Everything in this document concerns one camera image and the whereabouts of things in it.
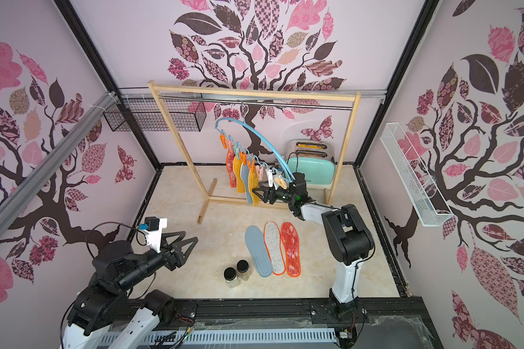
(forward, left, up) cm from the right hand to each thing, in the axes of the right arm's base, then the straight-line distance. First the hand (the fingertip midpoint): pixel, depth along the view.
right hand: (255, 188), depth 89 cm
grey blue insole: (-17, +1, -17) cm, 24 cm away
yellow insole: (+4, +7, +9) cm, 12 cm away
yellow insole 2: (-2, 0, +6) cm, 6 cm away
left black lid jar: (-33, +8, -7) cm, 35 cm away
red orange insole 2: (+9, +11, +7) cm, 16 cm away
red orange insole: (-18, -15, -17) cm, 29 cm away
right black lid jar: (-31, +4, -7) cm, 32 cm away
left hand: (-28, +19, +9) cm, 35 cm away
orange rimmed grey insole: (-17, -7, -16) cm, 25 cm away
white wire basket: (-11, -55, +15) cm, 58 cm away
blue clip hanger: (-7, -7, +14) cm, 17 cm away
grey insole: (+1, +4, +10) cm, 10 cm away
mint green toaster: (+18, -28, -1) cm, 33 cm away
